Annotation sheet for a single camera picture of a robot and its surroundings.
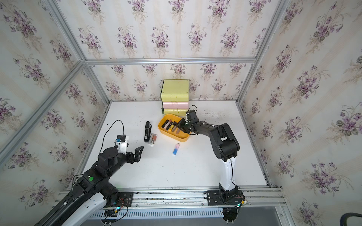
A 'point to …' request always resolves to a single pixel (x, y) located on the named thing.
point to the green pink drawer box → (174, 96)
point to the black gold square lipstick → (172, 125)
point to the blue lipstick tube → (175, 150)
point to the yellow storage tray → (168, 135)
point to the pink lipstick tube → (168, 123)
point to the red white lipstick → (154, 138)
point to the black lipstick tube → (165, 123)
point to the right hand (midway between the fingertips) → (177, 125)
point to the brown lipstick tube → (173, 129)
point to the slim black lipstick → (168, 125)
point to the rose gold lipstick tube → (177, 131)
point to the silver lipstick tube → (151, 138)
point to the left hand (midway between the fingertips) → (138, 147)
